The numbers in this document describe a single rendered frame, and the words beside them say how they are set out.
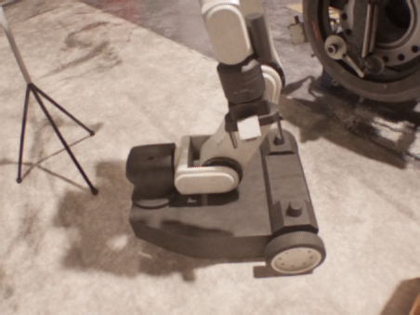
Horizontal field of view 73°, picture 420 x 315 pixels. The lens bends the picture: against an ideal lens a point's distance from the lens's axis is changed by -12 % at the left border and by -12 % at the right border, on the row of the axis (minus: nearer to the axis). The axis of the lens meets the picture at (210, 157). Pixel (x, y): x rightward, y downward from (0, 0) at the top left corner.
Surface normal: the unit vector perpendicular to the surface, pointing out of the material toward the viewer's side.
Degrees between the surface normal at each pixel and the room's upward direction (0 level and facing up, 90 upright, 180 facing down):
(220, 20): 90
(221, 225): 0
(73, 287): 0
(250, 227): 0
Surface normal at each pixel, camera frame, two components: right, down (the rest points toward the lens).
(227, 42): -0.02, 0.66
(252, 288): -0.09, -0.75
